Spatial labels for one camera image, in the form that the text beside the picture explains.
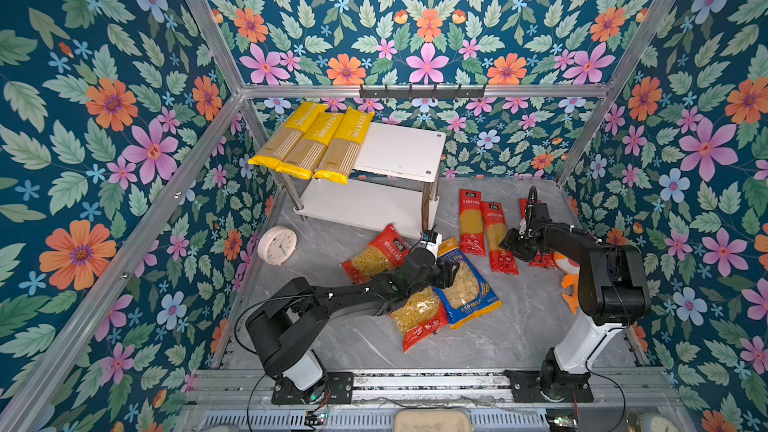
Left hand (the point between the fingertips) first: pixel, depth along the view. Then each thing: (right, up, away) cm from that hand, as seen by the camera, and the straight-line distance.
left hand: (459, 260), depth 80 cm
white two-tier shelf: (-20, +21, +30) cm, 42 cm away
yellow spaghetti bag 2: (-40, +28, -5) cm, 49 cm away
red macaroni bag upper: (-22, -1, +12) cm, 25 cm away
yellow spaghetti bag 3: (-31, +31, -2) cm, 44 cm away
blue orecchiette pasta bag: (+3, -12, +6) cm, 13 cm away
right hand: (+19, +2, +18) cm, 27 cm away
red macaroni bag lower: (-11, -16, +2) cm, 20 cm away
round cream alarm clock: (-55, +3, +11) cm, 56 cm away
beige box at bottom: (-8, -34, -14) cm, 37 cm away
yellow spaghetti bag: (-48, +31, -2) cm, 58 cm away
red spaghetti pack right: (+32, -3, +15) cm, 36 cm away
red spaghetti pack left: (+9, +10, +24) cm, 28 cm away
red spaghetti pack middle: (+17, -3, +14) cm, 22 cm away
